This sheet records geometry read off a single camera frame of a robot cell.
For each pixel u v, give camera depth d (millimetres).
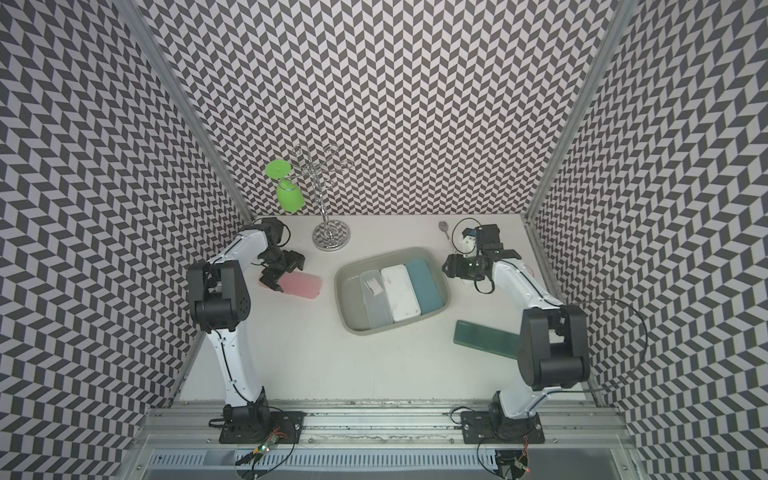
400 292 965
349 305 936
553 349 452
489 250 653
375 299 955
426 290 968
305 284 989
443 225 1156
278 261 850
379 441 722
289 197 980
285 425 726
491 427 722
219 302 566
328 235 1121
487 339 871
